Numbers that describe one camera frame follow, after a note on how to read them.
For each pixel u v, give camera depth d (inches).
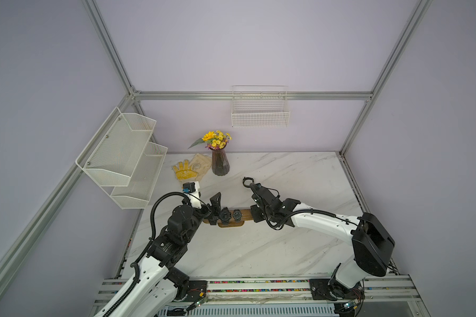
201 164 45.1
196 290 28.8
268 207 25.3
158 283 24.2
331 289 25.6
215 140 36.5
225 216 33.0
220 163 40.8
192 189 23.5
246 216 33.3
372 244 17.3
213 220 32.8
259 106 36.9
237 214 33.2
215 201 25.1
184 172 42.3
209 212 25.4
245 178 42.2
